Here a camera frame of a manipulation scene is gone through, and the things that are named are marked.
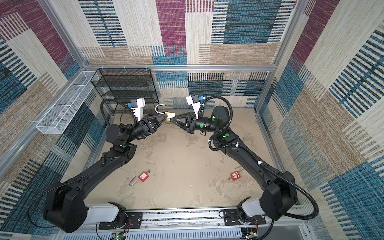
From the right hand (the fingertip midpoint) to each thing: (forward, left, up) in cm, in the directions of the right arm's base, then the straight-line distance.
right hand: (171, 122), depth 61 cm
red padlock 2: (-8, -31, -38) cm, 50 cm away
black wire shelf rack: (+51, +44, -19) cm, 69 cm away
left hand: (+1, +1, +3) cm, 3 cm away
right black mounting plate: (-29, -25, -39) cm, 54 cm away
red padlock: (-8, +21, -38) cm, 44 cm away
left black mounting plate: (-28, +21, -40) cm, 53 cm away
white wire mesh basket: (+11, +56, -7) cm, 57 cm away
